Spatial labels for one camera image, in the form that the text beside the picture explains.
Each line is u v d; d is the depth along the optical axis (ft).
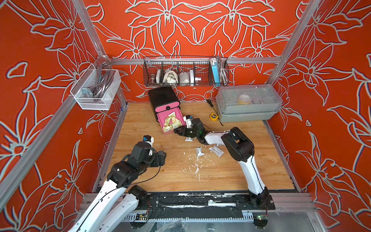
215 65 2.73
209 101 3.88
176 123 3.29
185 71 3.16
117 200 1.52
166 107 3.15
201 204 2.39
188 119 3.03
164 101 3.14
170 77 2.95
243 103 3.14
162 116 3.29
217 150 2.96
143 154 1.75
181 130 2.95
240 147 1.90
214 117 3.52
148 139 2.09
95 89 2.55
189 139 3.11
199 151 2.89
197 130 2.68
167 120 3.23
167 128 3.20
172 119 3.29
